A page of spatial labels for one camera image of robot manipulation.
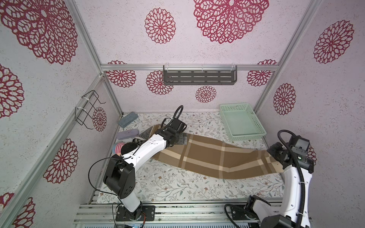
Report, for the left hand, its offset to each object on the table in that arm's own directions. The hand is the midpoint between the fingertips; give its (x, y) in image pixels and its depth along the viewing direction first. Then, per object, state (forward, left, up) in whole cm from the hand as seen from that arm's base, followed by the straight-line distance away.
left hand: (177, 138), depth 87 cm
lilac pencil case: (+12, +40, -12) cm, 43 cm away
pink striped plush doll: (-2, +40, -8) cm, 41 cm away
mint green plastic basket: (+26, -50, -15) cm, 58 cm away
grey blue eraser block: (+26, +42, -13) cm, 51 cm away
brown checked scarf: (-5, -16, -15) cm, 23 cm away
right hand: (-10, -50, +8) cm, 52 cm away
